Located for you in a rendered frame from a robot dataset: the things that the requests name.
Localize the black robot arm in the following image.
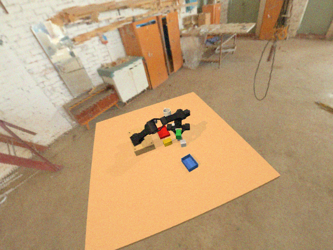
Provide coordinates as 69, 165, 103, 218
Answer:
130, 109, 190, 147

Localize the red tray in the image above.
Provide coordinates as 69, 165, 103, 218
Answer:
157, 125, 170, 139

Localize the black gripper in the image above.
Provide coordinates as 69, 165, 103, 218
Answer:
166, 121, 190, 134

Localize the beige open cylinder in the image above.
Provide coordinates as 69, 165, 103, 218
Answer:
163, 108, 171, 117

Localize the blue rectangular tray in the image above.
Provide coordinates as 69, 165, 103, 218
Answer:
181, 154, 198, 172

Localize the green block with grey pin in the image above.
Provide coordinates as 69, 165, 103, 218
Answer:
176, 129, 182, 139

